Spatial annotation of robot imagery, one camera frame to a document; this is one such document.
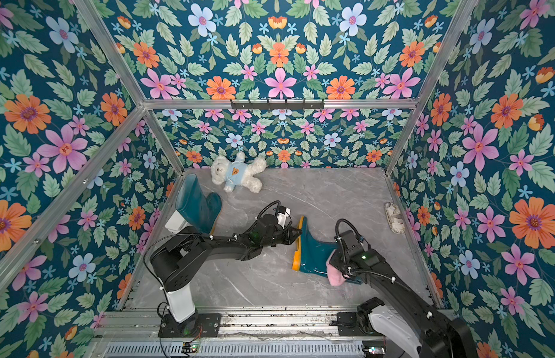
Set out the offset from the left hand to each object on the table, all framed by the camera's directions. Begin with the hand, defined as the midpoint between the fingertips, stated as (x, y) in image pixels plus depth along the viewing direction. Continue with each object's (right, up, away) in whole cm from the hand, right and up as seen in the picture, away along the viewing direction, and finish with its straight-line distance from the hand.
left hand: (303, 232), depth 88 cm
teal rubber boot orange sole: (-41, +9, -2) cm, 42 cm away
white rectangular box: (-54, +3, +6) cm, 55 cm away
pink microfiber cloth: (+12, -15, -9) cm, 21 cm away
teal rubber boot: (+3, -8, -4) cm, 10 cm away
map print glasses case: (+42, +4, +10) cm, 43 cm away
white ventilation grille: (-22, -34, -18) cm, 45 cm away
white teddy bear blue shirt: (-37, +26, +20) cm, 50 cm away
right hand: (+14, -10, -5) cm, 17 cm away
